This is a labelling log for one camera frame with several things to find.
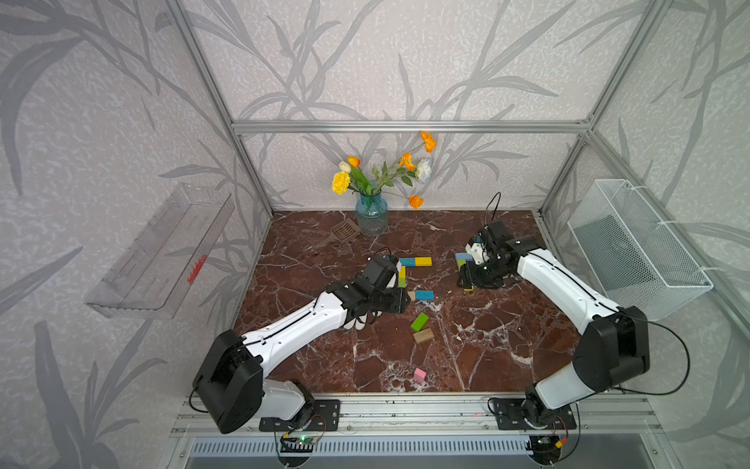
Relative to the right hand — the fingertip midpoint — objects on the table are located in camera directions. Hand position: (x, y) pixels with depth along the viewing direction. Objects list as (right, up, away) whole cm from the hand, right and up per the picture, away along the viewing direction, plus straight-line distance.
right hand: (465, 282), depth 85 cm
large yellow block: (-11, +4, +20) cm, 23 cm away
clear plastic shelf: (-77, +5, -19) cm, 79 cm away
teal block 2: (-11, -6, +11) cm, 16 cm away
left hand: (-18, -5, -5) cm, 19 cm away
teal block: (-16, +4, +21) cm, 27 cm away
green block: (-18, -3, +14) cm, 23 cm away
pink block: (-14, -23, -9) cm, 29 cm away
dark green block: (-14, -14, +4) cm, 20 cm away
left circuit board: (-45, -39, -13) cm, 61 cm away
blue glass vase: (-29, +21, +20) cm, 41 cm away
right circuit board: (+16, -39, -13) cm, 45 cm away
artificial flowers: (-17, +36, +14) cm, 42 cm away
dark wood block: (-12, -16, +2) cm, 21 cm away
